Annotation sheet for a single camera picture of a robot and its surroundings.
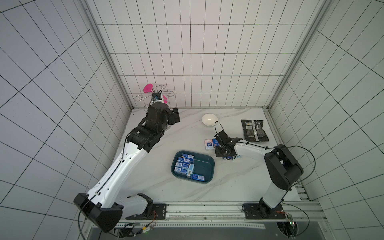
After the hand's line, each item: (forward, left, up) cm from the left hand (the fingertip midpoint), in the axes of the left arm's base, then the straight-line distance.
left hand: (166, 113), depth 71 cm
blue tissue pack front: (-21, -16, -29) cm, 39 cm away
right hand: (-4, -27, -33) cm, 43 cm away
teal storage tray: (-13, -20, -32) cm, 40 cm away
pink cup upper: (+26, +16, -5) cm, 31 cm away
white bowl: (+22, -25, -30) cm, 45 cm away
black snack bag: (+13, -56, -32) cm, 66 cm away
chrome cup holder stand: (+28, +9, -7) cm, 30 cm away
